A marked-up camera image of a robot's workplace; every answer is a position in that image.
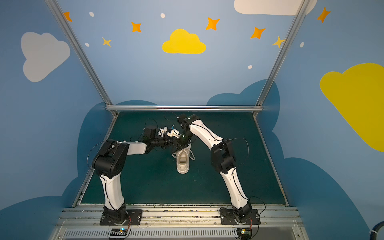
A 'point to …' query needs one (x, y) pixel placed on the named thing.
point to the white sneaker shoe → (182, 160)
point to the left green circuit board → (118, 232)
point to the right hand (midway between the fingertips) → (176, 149)
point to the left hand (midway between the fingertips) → (178, 139)
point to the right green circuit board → (244, 233)
